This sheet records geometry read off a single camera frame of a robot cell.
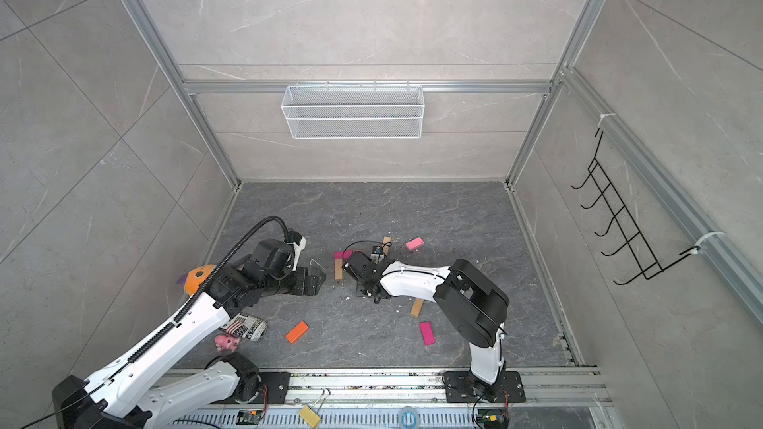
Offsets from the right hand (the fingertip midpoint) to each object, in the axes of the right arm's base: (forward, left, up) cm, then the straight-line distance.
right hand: (372, 287), depth 91 cm
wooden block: (+17, -5, +1) cm, 17 cm away
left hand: (-2, +14, +16) cm, 22 cm away
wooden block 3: (-7, -14, +1) cm, 15 cm away
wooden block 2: (+6, +11, +2) cm, 12 cm away
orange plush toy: (0, +51, +9) cm, 52 cm away
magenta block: (-14, -16, 0) cm, 21 cm away
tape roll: (-34, -10, 0) cm, 35 cm away
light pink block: (+16, -15, 0) cm, 21 cm away
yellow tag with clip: (-32, +14, 0) cm, 35 cm away
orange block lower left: (-13, +21, +1) cm, 25 cm away
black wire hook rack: (-4, -61, +31) cm, 68 cm away
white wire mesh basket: (+51, +6, +30) cm, 59 cm away
